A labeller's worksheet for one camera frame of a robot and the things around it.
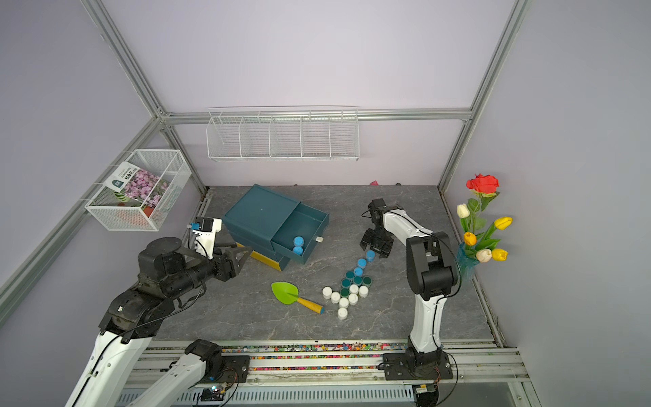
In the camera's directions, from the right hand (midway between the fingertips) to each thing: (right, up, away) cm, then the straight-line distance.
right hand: (369, 248), depth 97 cm
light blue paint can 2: (-25, +2, -18) cm, 31 cm away
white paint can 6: (-10, -16, -12) cm, 23 cm away
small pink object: (+6, +28, +27) cm, 39 cm away
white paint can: (-16, -14, -10) cm, 24 cm away
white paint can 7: (-11, -19, -16) cm, 27 cm away
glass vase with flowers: (+28, +4, -25) cm, 38 cm away
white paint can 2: (-13, -15, -12) cm, 23 cm away
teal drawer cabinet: (-39, +13, -13) cm, 43 cm away
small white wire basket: (-78, +14, -26) cm, 84 cm away
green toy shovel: (-30, -15, -8) cm, 35 cm away
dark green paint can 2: (-5, -10, -8) cm, 14 cm away
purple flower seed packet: (-72, +22, -24) cm, 79 cm away
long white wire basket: (-33, +45, +2) cm, 56 cm away
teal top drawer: (-23, +10, -8) cm, 27 cm away
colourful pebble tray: (-4, -30, -20) cm, 36 cm away
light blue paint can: (-25, +5, -15) cm, 30 cm away
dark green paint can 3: (-9, -11, -8) cm, 17 cm away
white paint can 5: (-7, -15, -12) cm, 21 cm away
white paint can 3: (-7, -13, -10) cm, 18 cm away
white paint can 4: (-4, -14, -10) cm, 17 cm away
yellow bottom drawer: (-36, -4, -7) cm, 37 cm away
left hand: (-37, +4, -32) cm, 49 cm away
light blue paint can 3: (0, -2, -2) cm, 3 cm away
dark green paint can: (-8, -8, -6) cm, 13 cm away
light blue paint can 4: (-3, -5, -3) cm, 7 cm away
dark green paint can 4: (-10, -14, -10) cm, 20 cm away
